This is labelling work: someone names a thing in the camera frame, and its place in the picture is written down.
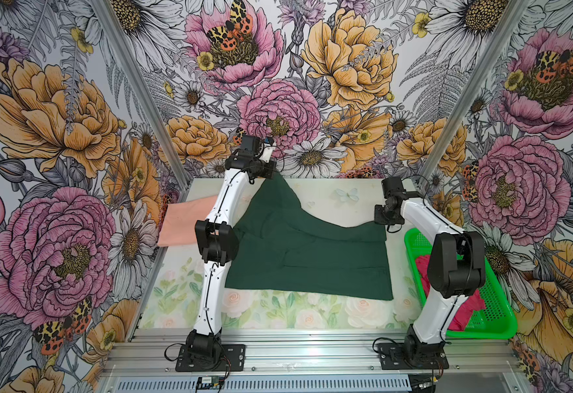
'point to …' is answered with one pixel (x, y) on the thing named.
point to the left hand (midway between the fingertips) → (272, 173)
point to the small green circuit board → (207, 382)
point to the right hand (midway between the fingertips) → (384, 221)
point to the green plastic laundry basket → (496, 321)
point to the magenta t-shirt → (471, 304)
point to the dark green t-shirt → (280, 246)
